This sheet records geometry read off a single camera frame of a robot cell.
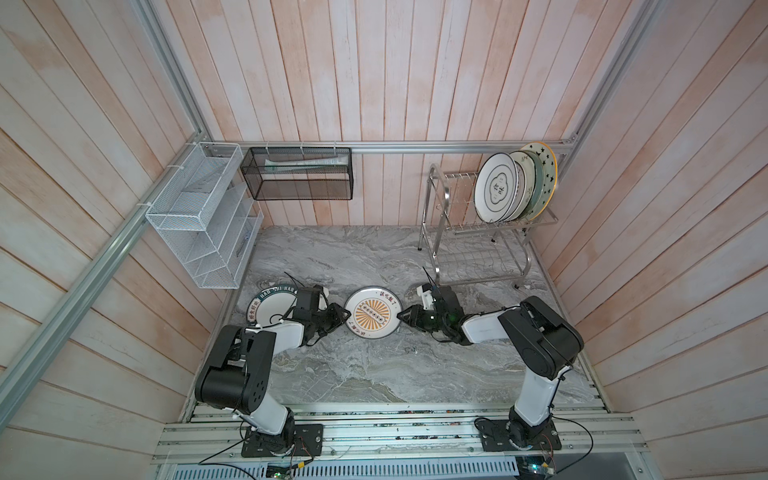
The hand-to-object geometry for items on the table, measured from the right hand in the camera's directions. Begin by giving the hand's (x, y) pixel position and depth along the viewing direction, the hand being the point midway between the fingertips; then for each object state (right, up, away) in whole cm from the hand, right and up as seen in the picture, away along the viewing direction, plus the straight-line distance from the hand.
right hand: (399, 316), depth 94 cm
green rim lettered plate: (-43, +3, +5) cm, 43 cm away
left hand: (-16, -1, -1) cm, 16 cm away
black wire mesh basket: (-35, +49, +10) cm, 61 cm away
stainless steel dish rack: (+26, +22, +13) cm, 36 cm away
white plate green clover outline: (+27, +39, -11) cm, 49 cm away
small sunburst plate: (-8, +1, +2) cm, 8 cm away
